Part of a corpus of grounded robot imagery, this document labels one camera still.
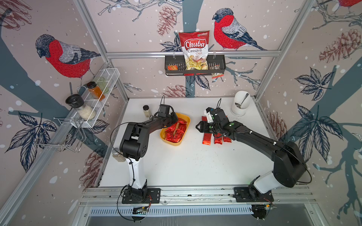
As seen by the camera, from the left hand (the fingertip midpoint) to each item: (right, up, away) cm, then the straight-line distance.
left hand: (181, 115), depth 100 cm
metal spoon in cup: (+47, +7, +10) cm, 48 cm away
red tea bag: (+18, -16, -5) cm, 25 cm away
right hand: (+11, -6, -15) cm, 20 cm away
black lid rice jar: (-45, +3, -34) cm, 57 cm away
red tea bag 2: (+25, -16, -7) cm, 30 cm away
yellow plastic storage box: (+2, -1, +2) cm, 3 cm away
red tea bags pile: (-5, -13, -3) cm, 14 cm away
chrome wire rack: (-49, -6, -41) cm, 64 cm away
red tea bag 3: (+31, -16, -7) cm, 36 cm away
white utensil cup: (+43, +13, +3) cm, 45 cm away
